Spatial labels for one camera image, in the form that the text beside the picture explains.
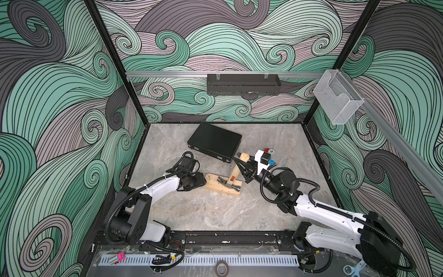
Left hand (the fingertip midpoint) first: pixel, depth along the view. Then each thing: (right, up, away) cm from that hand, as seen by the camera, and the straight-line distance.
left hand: (202, 181), depth 89 cm
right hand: (+15, +15, -25) cm, 33 cm away
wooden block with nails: (+5, 0, -1) cm, 5 cm away
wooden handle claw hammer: (+15, +8, -18) cm, 25 cm away
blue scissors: (+62, -29, -23) cm, 72 cm away
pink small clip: (-31, -25, -20) cm, 45 cm away
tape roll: (+10, -30, -21) cm, 37 cm away
